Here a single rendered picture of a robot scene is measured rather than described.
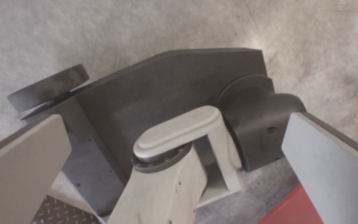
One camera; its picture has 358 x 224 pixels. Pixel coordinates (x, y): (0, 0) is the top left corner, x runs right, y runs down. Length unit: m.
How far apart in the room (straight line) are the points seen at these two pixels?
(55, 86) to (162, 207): 0.37
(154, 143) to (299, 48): 0.63
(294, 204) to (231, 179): 0.53
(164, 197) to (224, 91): 0.31
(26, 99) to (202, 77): 0.42
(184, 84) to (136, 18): 0.27
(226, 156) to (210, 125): 0.07
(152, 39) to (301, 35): 0.51
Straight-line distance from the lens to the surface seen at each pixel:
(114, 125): 0.57
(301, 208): 1.02
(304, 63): 0.88
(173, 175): 0.38
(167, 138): 0.41
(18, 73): 0.80
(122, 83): 0.53
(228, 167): 0.44
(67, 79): 0.56
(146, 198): 0.37
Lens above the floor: 0.68
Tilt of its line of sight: 68 degrees down
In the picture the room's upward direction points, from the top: 159 degrees clockwise
